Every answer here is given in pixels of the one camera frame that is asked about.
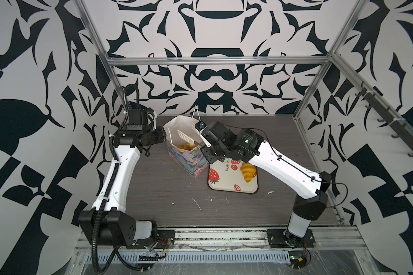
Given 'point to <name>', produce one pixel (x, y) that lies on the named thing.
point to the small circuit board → (297, 259)
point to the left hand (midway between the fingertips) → (161, 131)
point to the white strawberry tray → (227, 176)
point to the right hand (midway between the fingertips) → (204, 146)
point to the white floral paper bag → (184, 154)
